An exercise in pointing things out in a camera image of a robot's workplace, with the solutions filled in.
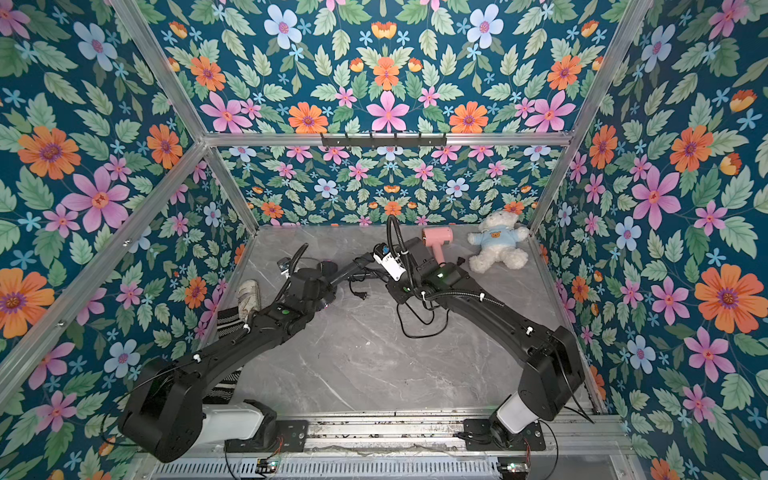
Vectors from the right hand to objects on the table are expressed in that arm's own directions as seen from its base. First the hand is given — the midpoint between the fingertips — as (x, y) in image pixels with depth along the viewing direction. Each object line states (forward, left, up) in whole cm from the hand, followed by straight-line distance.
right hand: (398, 274), depth 81 cm
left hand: (+2, +24, -5) cm, 25 cm away
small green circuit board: (-42, +29, -22) cm, 56 cm away
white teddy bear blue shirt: (+27, -34, -13) cm, 46 cm away
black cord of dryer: (-4, 0, -20) cm, 20 cm away
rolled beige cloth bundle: (+1, +50, -16) cm, 52 cm away
